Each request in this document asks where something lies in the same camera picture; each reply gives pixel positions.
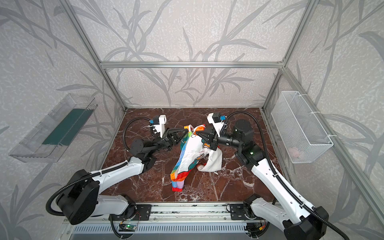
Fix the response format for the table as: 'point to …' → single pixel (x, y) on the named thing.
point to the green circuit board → (127, 227)
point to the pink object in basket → (294, 150)
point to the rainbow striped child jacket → (193, 152)
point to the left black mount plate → (139, 212)
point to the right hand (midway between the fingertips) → (198, 128)
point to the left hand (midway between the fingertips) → (188, 131)
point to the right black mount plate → (237, 211)
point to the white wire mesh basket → (304, 137)
